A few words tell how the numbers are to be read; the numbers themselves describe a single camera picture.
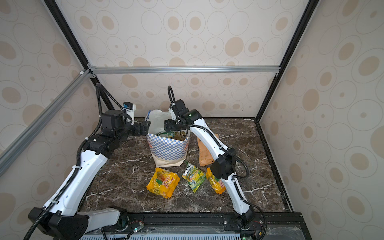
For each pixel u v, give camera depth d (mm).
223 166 548
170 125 748
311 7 677
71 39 774
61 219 361
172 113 701
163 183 798
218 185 795
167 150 814
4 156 506
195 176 846
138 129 636
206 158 921
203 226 730
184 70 912
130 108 603
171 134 970
